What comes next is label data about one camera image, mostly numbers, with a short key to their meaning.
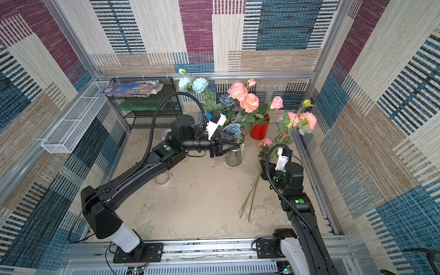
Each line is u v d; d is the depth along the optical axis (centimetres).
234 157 102
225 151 60
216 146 56
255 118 73
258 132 115
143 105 96
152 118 57
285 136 70
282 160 67
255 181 95
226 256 73
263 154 99
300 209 50
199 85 70
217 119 55
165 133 115
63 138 70
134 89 82
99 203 42
